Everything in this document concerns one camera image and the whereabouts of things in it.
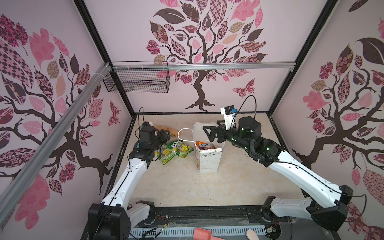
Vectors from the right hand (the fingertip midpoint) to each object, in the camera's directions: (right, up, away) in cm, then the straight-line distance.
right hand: (211, 122), depth 64 cm
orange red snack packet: (-2, -15, +31) cm, 34 cm away
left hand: (-22, -7, +18) cm, 29 cm away
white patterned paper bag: (-1, -15, +8) cm, 17 cm away
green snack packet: (-26, -19, +29) cm, 43 cm away
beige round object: (+19, -52, +4) cm, 56 cm away
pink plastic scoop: (-3, -53, +5) cm, 53 cm away
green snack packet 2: (-17, -16, +31) cm, 39 cm away
